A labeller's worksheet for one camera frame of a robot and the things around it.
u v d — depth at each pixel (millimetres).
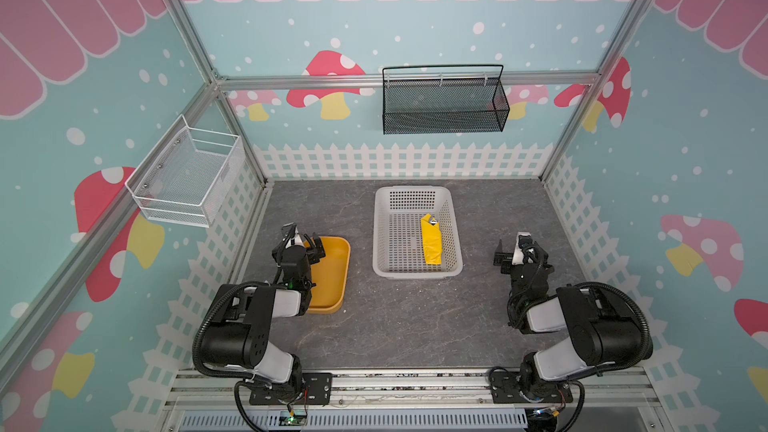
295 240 790
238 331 449
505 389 741
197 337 423
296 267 701
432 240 1002
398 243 1015
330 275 932
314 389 744
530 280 655
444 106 1980
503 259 830
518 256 783
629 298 451
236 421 711
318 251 875
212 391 759
